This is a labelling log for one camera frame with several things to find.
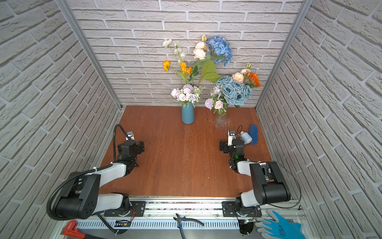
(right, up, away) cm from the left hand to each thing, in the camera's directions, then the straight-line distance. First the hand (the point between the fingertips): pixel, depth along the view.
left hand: (134, 139), depth 90 cm
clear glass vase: (+57, +12, +17) cm, 61 cm away
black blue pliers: (+31, -36, -20) cm, 52 cm away
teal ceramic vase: (+33, +16, +11) cm, 39 cm away
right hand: (+62, 0, +4) cm, 62 cm away
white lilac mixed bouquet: (+52, +23, -3) cm, 56 cm away
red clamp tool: (-19, -39, -23) cm, 50 cm away
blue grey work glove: (+75, -39, -22) cm, 87 cm away
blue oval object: (+79, +3, +10) cm, 80 cm away
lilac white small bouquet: (+34, +28, -6) cm, 44 cm away
